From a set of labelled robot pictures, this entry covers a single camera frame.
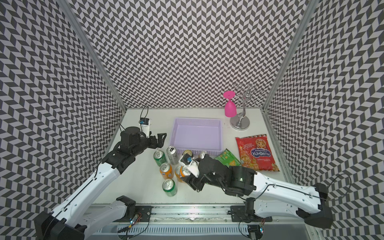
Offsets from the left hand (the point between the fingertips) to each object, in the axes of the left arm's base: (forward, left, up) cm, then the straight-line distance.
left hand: (158, 134), depth 77 cm
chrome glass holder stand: (+25, -52, -20) cm, 61 cm away
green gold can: (-4, -15, -11) cm, 19 cm away
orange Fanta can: (-14, -4, -12) cm, 19 cm away
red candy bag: (-1, -55, -18) cm, 58 cm away
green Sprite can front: (-7, 0, -11) cm, 14 cm away
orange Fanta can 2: (-5, -23, -12) cm, 26 cm away
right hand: (-20, -17, +1) cm, 26 cm away
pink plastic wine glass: (+24, -42, -5) cm, 48 cm away
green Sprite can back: (-21, -6, -16) cm, 27 cm away
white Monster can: (-7, -7, -11) cm, 14 cm away
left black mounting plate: (-32, +5, -20) cm, 38 cm away
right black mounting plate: (-32, -41, -24) cm, 57 cm away
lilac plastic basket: (+15, -20, -21) cm, 33 cm away
